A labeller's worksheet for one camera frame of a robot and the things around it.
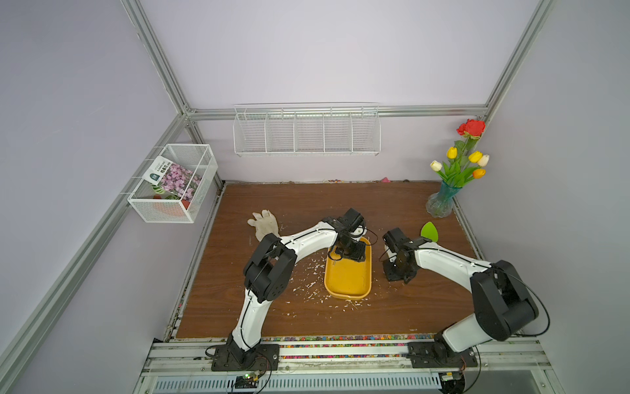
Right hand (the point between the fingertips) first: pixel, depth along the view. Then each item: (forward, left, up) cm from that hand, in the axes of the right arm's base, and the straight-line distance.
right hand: (391, 273), depth 90 cm
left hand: (+3, +11, +5) cm, 12 cm away
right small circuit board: (-33, -13, -3) cm, 35 cm away
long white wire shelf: (+49, +32, +28) cm, 65 cm away
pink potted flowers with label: (+16, +71, +34) cm, 80 cm away
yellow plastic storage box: (-2, +17, 0) cm, 17 cm away
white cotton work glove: (+23, +50, -1) cm, 55 cm away
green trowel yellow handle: (+19, -20, -1) cm, 27 cm away
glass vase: (+29, -25, +5) cm, 39 cm away
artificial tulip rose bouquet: (+34, -29, +23) cm, 50 cm away
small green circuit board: (-32, +48, -2) cm, 58 cm away
